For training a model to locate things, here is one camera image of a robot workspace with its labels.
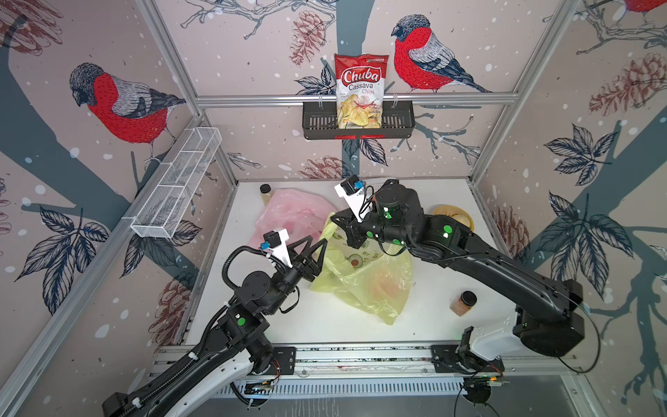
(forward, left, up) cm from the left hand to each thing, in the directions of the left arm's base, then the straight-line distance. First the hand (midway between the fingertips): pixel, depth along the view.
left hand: (322, 237), depth 64 cm
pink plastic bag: (+30, +12, -30) cm, 44 cm away
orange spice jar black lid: (-9, -41, -23) cm, 48 cm away
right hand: (+2, -2, +6) cm, 7 cm away
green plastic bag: (-6, -14, -12) cm, 19 cm away
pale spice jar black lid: (+37, +28, -25) cm, 52 cm away
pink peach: (-7, -17, -16) cm, 24 cm away
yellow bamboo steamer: (+29, -51, -28) cm, 65 cm away
